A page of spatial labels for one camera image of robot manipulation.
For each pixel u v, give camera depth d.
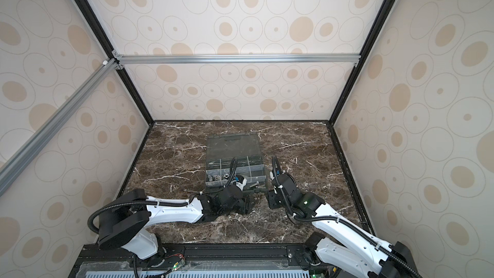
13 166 0.51
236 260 0.73
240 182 0.76
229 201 0.64
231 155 1.05
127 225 0.42
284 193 0.58
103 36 0.83
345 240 0.47
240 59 0.89
